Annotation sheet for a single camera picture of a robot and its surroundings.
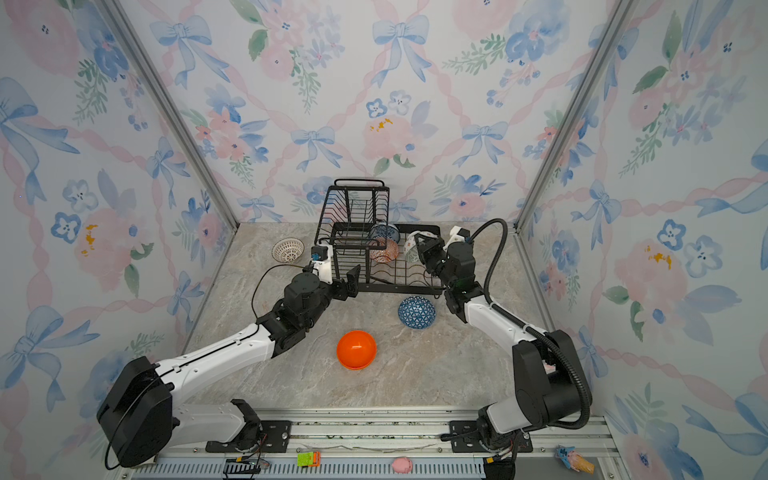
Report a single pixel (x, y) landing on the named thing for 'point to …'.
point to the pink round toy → (402, 465)
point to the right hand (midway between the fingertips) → (412, 232)
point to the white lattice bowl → (288, 249)
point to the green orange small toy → (307, 459)
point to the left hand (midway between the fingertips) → (345, 261)
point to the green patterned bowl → (411, 251)
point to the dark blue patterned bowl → (416, 312)
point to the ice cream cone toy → (572, 458)
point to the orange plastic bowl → (356, 349)
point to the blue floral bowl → (386, 230)
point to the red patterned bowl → (384, 255)
